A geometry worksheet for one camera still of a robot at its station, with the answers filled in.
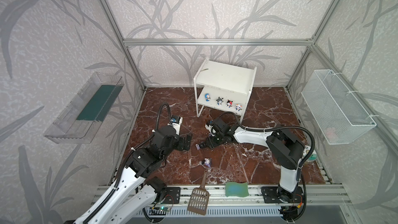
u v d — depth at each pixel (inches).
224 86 30.2
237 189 29.2
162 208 27.8
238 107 33.3
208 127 33.2
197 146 34.4
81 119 24.9
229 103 34.1
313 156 30.8
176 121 23.9
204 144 34.9
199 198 27.9
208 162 32.3
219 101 34.3
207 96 35.9
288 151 19.2
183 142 24.4
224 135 27.8
